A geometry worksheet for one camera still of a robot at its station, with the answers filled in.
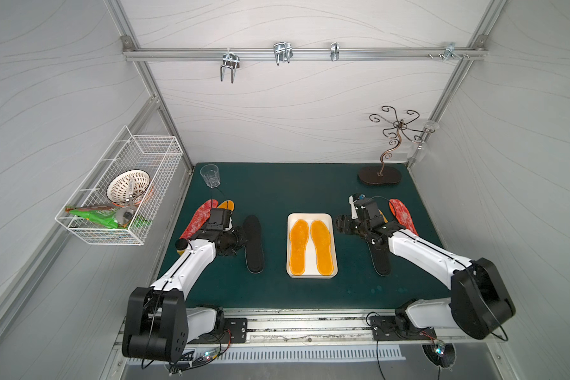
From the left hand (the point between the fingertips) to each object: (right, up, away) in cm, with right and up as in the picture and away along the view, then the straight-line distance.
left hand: (247, 239), depth 86 cm
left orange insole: (-12, +12, +18) cm, 25 cm away
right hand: (+36, +7, +2) cm, 37 cm away
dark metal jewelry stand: (+60, +25, +28) cm, 71 cm away
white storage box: (+24, -12, 0) cm, 26 cm away
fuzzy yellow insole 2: (+28, -1, +7) cm, 29 cm away
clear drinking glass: (-23, +26, +25) cm, 42 cm away
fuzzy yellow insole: (+19, -2, +7) cm, 21 cm away
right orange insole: (+57, +6, +14) cm, 59 cm away
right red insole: (+65, +7, +15) cm, 67 cm away
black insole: (+2, -3, 0) cm, 4 cm away
